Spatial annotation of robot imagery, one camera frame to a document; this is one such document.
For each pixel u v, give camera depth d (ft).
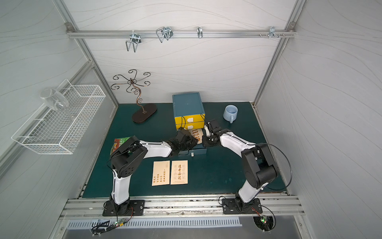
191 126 3.00
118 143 3.06
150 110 3.77
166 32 2.49
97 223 2.31
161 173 2.80
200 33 2.57
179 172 2.82
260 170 1.51
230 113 3.53
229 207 2.40
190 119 2.83
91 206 2.47
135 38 2.57
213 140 2.22
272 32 2.51
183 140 2.47
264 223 2.36
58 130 2.21
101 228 2.26
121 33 2.68
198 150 2.91
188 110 2.88
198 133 3.22
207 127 2.55
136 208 2.41
